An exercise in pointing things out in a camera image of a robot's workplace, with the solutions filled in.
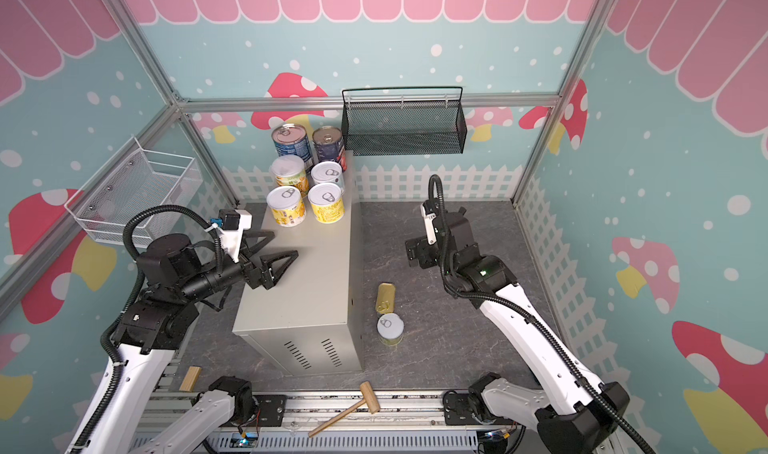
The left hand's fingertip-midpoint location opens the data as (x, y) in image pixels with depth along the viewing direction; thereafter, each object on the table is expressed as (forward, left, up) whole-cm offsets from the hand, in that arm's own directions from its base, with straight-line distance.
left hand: (284, 251), depth 63 cm
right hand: (+9, -31, -6) cm, 33 cm away
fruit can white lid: (-5, -22, -30) cm, 38 cm away
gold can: (+7, -21, -35) cm, 41 cm away
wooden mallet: (-22, -18, -33) cm, 44 cm away
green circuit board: (-31, +13, -37) cm, 50 cm away
